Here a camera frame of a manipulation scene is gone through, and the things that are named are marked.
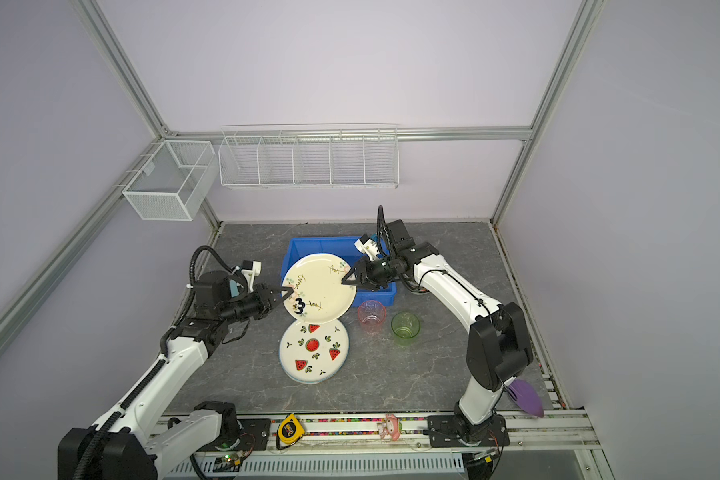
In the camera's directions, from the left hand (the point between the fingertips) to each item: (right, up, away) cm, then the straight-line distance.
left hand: (293, 294), depth 77 cm
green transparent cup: (+31, -12, +15) cm, 36 cm away
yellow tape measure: (0, -33, -4) cm, 33 cm away
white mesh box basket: (-44, +33, +19) cm, 58 cm away
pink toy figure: (+25, -32, -4) cm, 41 cm away
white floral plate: (+6, 0, +1) cm, 7 cm away
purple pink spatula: (+61, -27, +2) cm, 67 cm away
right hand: (+14, +2, +2) cm, 14 cm away
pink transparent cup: (+20, -9, +17) cm, 28 cm away
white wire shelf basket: (0, +44, +23) cm, 49 cm away
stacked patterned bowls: (+30, +4, -18) cm, 35 cm away
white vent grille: (+24, -39, -6) cm, 46 cm away
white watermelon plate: (+4, -18, +9) cm, 20 cm away
